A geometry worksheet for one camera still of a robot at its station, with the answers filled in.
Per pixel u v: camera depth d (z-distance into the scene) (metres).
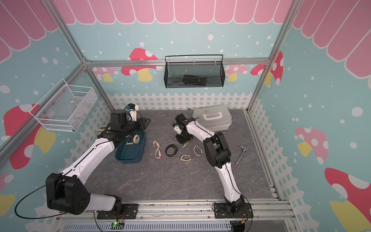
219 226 0.71
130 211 0.75
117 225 0.73
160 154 0.94
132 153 0.89
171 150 0.97
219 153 0.58
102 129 1.07
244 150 0.96
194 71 0.94
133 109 0.73
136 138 1.00
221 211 0.74
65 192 0.41
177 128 0.92
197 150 0.97
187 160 0.92
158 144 0.98
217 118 1.00
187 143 1.00
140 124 0.72
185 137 0.86
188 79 0.88
